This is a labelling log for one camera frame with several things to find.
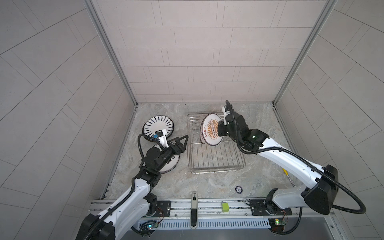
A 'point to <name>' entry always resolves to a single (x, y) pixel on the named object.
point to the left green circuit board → (150, 225)
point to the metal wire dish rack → (227, 156)
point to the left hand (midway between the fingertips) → (186, 138)
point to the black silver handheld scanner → (194, 217)
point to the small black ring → (238, 189)
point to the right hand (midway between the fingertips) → (216, 123)
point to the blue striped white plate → (158, 123)
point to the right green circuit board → (277, 224)
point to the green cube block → (225, 207)
